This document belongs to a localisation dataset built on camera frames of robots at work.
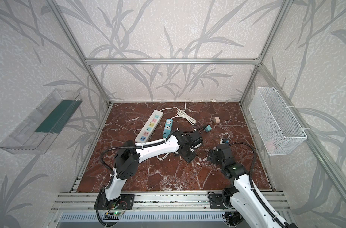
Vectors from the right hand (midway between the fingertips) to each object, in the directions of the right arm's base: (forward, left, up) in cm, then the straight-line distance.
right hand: (214, 148), depth 84 cm
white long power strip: (+20, +43, -6) cm, 48 cm away
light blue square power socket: (-5, +10, +15) cm, 19 cm away
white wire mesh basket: (-5, -23, +26) cm, 35 cm away
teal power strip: (+19, +29, -7) cm, 36 cm away
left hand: (-2, +14, -2) cm, 14 cm away
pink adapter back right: (+27, -7, -7) cm, 28 cm away
